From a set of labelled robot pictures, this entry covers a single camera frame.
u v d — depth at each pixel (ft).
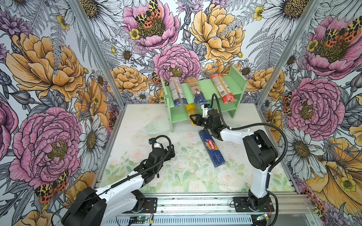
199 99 2.68
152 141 2.44
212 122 2.51
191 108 3.09
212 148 3.01
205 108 2.86
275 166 1.73
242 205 2.43
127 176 1.78
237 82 3.17
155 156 2.06
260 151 1.72
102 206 1.40
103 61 3.09
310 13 2.41
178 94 2.79
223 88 2.91
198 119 2.79
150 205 2.42
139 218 2.34
